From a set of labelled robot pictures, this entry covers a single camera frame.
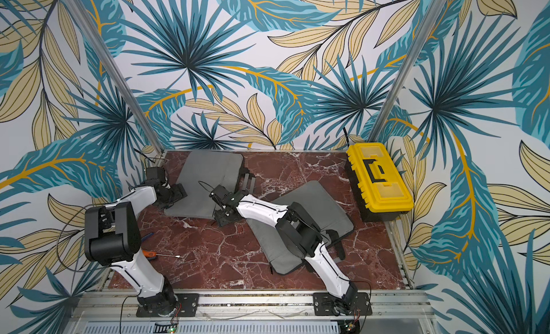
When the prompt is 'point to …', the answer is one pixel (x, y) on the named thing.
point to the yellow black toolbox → (381, 192)
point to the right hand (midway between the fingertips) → (226, 217)
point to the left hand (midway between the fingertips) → (179, 197)
